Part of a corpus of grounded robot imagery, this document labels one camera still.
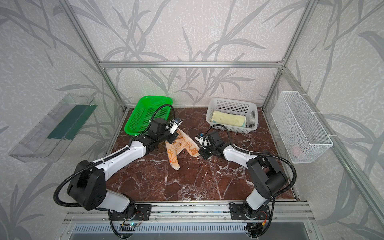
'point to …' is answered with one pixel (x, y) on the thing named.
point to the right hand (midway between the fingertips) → (200, 146)
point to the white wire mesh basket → (303, 136)
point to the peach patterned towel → (184, 142)
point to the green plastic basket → (146, 109)
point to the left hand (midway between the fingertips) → (178, 124)
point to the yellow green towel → (219, 116)
